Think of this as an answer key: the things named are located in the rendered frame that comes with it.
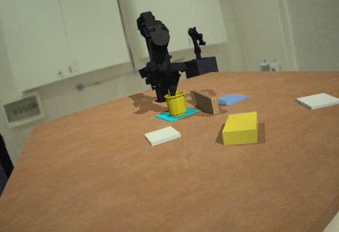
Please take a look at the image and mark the cream flat rectangular block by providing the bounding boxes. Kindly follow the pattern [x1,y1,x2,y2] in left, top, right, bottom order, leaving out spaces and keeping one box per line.
[144,127,181,146]

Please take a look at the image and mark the yellow block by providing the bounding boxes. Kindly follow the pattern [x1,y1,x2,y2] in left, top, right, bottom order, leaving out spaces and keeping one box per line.
[223,111,258,145]

